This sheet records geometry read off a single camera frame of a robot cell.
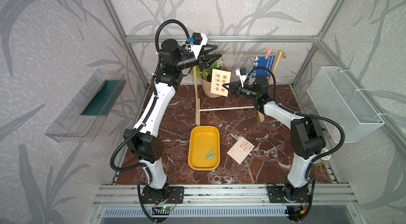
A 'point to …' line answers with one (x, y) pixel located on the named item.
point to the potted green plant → (205, 75)
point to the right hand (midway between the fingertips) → (224, 85)
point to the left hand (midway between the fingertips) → (218, 52)
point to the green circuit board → (160, 211)
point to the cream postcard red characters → (219, 77)
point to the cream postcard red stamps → (240, 150)
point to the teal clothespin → (209, 156)
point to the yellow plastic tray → (202, 140)
